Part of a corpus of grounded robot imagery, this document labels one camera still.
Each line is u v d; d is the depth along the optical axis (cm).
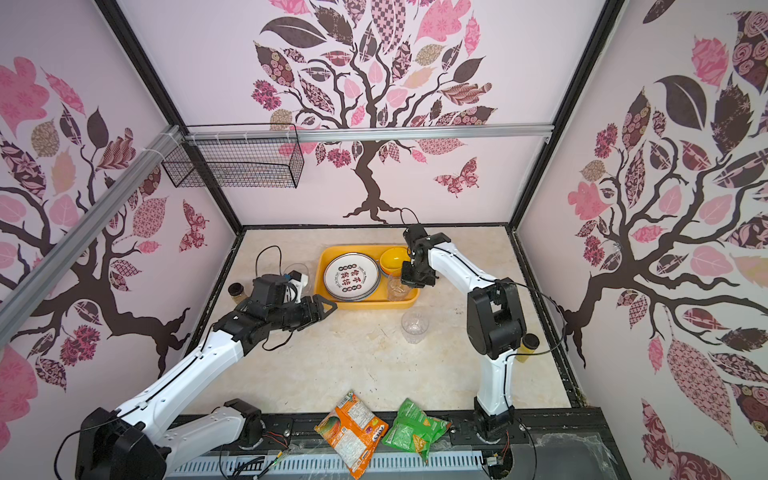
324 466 70
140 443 38
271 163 79
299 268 103
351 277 101
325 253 103
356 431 71
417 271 79
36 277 53
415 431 69
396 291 98
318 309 70
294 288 64
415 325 92
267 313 60
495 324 51
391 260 105
